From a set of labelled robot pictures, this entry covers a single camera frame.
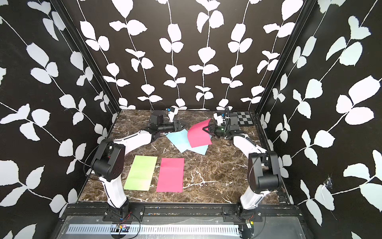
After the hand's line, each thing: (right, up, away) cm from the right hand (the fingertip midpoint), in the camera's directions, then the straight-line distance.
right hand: (202, 127), depth 86 cm
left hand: (-8, +2, +1) cm, 9 cm away
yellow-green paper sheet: (-37, -28, +3) cm, 47 cm away
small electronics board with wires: (-42, -49, -15) cm, 66 cm away
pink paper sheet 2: (-2, -6, +5) cm, 9 cm away
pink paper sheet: (-19, -30, +1) cm, 35 cm away
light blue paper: (-12, -12, +15) cm, 23 cm away
